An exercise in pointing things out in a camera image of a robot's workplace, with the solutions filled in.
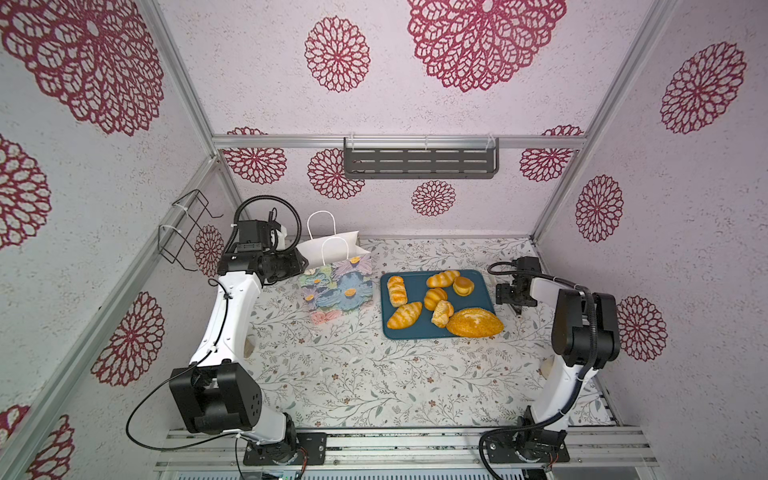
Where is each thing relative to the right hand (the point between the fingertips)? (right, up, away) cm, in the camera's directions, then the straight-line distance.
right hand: (515, 291), depth 102 cm
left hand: (-67, +8, -20) cm, 70 cm away
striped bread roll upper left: (-40, 0, -2) cm, 40 cm away
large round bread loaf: (-18, -9, -12) cm, 23 cm away
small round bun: (-18, +2, -2) cm, 18 cm away
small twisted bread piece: (-27, -6, -11) cm, 30 cm away
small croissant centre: (-29, -1, -4) cm, 29 cm away
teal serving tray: (-11, -2, +1) cm, 11 cm away
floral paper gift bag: (-58, +5, -17) cm, 61 cm away
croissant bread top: (-24, +4, +1) cm, 25 cm away
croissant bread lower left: (-38, -7, -8) cm, 40 cm away
